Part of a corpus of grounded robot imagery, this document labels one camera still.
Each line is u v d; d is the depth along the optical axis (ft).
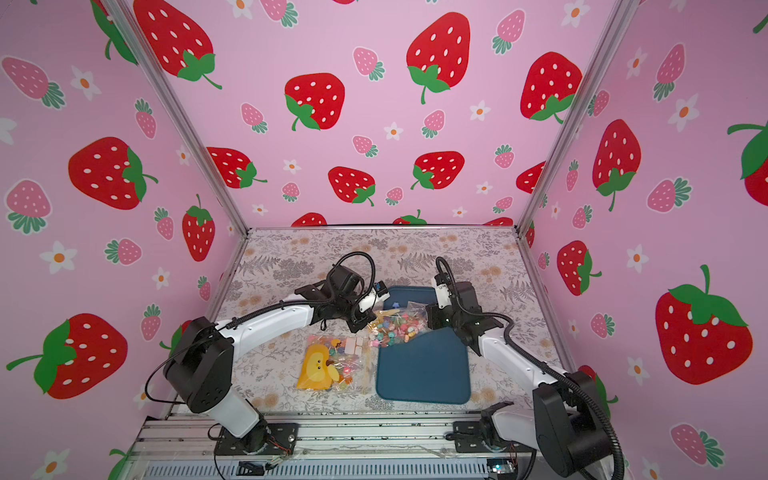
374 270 2.45
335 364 2.79
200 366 1.46
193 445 2.43
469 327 2.07
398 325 2.97
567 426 1.34
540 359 1.58
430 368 2.82
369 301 2.51
